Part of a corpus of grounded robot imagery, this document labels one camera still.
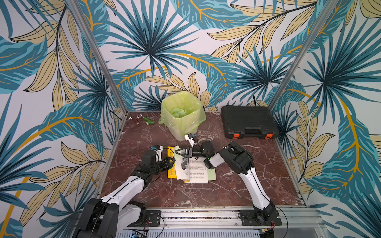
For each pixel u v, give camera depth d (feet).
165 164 2.49
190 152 2.74
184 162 2.86
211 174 2.80
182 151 2.92
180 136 3.08
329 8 2.25
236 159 2.05
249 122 3.40
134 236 2.32
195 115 2.78
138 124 3.60
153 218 2.40
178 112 3.37
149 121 3.62
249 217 2.40
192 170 2.89
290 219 2.48
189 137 2.88
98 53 2.76
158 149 2.60
